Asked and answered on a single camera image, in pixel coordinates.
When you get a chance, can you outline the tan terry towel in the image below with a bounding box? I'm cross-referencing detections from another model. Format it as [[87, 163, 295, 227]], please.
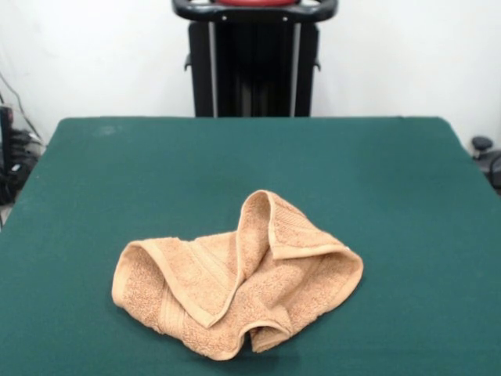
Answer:
[[110, 189, 365, 350]]

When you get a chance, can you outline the dark green table cloth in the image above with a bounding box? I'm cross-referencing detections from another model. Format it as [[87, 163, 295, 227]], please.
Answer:
[[0, 115, 501, 376]]

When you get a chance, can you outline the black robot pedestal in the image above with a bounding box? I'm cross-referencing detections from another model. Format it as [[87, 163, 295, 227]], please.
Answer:
[[171, 0, 338, 118]]

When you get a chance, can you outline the black equipment with cables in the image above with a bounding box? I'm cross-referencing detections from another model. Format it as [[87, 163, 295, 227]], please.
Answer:
[[0, 70, 47, 228]]

